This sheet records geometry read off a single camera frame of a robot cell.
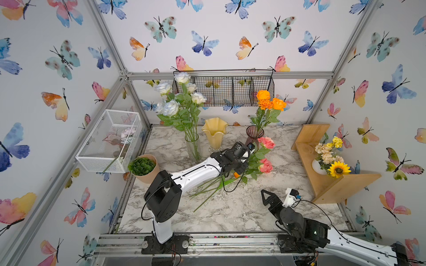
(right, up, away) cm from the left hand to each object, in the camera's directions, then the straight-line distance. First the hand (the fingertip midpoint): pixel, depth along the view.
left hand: (245, 160), depth 85 cm
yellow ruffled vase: (-16, +17, +13) cm, 27 cm away
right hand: (+8, -15, -7) cm, 18 cm away
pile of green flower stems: (-18, -13, +2) cm, 22 cm away
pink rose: (+13, -4, +6) cm, 15 cm away
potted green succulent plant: (-51, -4, +1) cm, 51 cm away
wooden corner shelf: (+38, -14, -2) cm, 41 cm away
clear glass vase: (-28, +7, +10) cm, 31 cm away
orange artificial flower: (+13, +23, -2) cm, 27 cm away
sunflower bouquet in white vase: (+37, 0, -7) cm, 37 cm away
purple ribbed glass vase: (+6, +14, +9) cm, 18 cm away
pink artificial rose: (+11, +10, -2) cm, 14 cm away
